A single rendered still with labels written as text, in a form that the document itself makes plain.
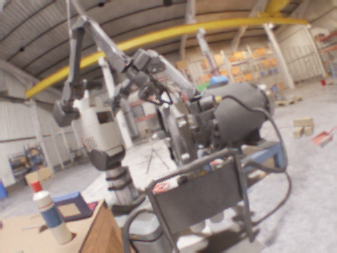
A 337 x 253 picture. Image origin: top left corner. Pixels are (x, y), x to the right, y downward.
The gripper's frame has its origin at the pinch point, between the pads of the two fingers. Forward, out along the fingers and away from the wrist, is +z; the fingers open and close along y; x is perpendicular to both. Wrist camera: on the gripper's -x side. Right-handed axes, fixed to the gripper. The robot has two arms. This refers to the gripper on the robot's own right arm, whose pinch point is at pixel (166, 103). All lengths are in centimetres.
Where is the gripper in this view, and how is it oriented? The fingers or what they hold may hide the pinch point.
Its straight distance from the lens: 57.2
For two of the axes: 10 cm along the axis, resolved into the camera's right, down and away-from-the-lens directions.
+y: 3.6, -1.6, 9.2
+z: 7.2, 6.8, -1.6
